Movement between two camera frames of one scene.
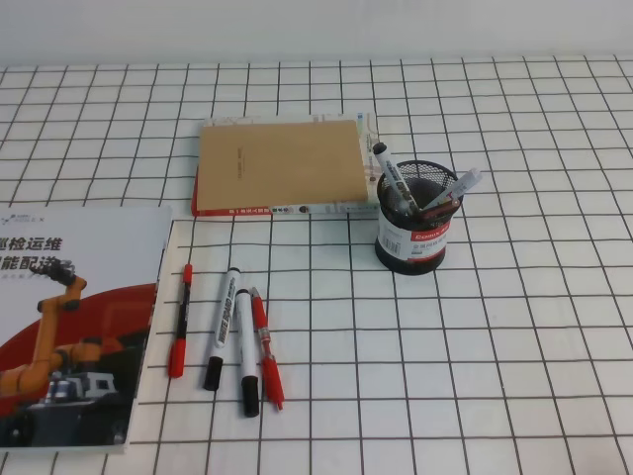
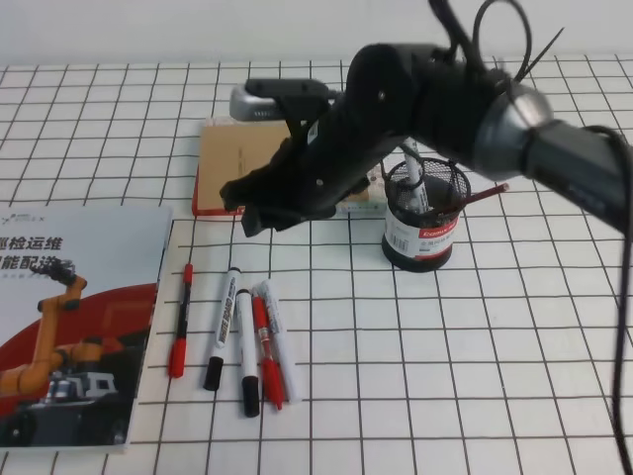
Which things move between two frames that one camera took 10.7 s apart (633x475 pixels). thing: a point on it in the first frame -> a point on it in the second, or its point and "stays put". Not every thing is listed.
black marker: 395,178 -> 412,157
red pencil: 439,212 -> 472,197
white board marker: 215,364 stays put
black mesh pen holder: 415,203 stays put
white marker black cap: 249,379 stays put
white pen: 464,184 -> 266,290
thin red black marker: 177,352 stays put
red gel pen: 270,370 stays put
